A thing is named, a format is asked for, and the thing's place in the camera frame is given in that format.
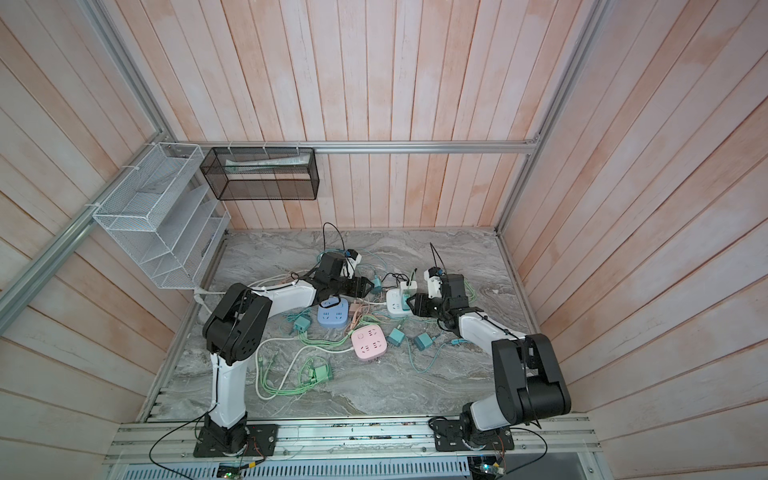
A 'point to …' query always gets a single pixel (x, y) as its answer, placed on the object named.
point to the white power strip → (394, 298)
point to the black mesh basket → (262, 173)
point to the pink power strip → (369, 342)
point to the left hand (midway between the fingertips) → (366, 287)
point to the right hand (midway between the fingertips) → (414, 299)
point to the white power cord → (198, 292)
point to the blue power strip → (333, 312)
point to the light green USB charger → (321, 373)
